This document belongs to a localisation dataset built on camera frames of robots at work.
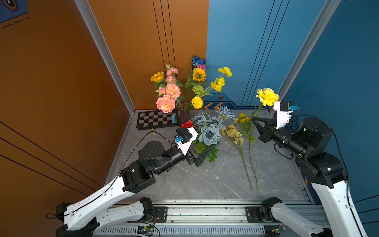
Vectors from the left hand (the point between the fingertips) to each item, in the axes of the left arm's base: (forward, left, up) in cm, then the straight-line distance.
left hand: (203, 135), depth 52 cm
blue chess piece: (+40, +19, -36) cm, 57 cm away
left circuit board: (-25, +27, -45) cm, 58 cm away
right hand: (+7, -19, +1) cm, 21 cm away
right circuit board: (-24, -37, -43) cm, 61 cm away
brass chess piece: (+33, +34, -41) cm, 63 cm away
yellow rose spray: (+32, -22, -39) cm, 55 cm away
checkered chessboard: (+41, +39, -39) cm, 69 cm away
